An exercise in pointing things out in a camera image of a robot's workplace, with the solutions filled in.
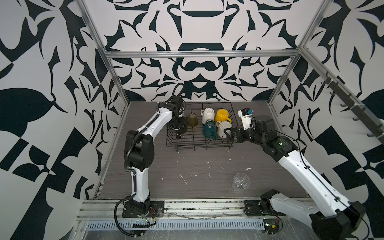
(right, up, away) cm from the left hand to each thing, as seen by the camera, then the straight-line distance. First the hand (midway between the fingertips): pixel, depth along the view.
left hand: (181, 122), depth 92 cm
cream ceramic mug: (+16, +5, +5) cm, 18 cm away
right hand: (+26, -2, -19) cm, 32 cm away
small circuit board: (+44, -48, -21) cm, 68 cm away
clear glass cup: (+33, -32, -10) cm, 47 cm away
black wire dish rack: (+8, -10, +7) cm, 15 cm away
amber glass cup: (+7, +1, +7) cm, 10 cm away
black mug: (0, -5, -1) cm, 5 cm away
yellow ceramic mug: (+26, +5, +5) cm, 27 cm away
